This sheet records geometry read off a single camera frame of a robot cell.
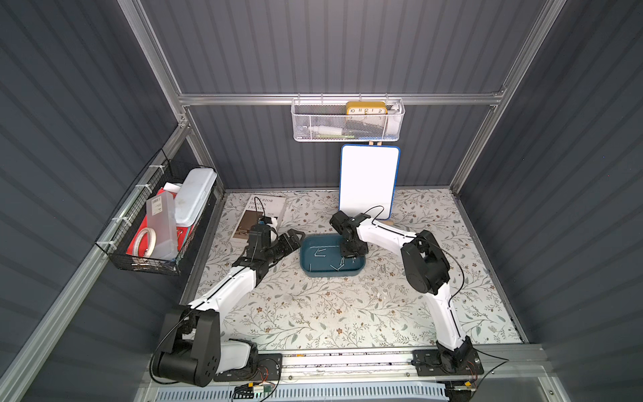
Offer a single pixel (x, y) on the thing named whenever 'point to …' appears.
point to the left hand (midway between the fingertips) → (300, 239)
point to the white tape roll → (152, 242)
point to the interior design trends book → (258, 207)
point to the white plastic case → (194, 195)
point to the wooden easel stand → (388, 222)
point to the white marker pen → (328, 131)
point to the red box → (183, 235)
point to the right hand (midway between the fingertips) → (355, 252)
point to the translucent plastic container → (161, 219)
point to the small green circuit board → (262, 389)
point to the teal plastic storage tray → (321, 255)
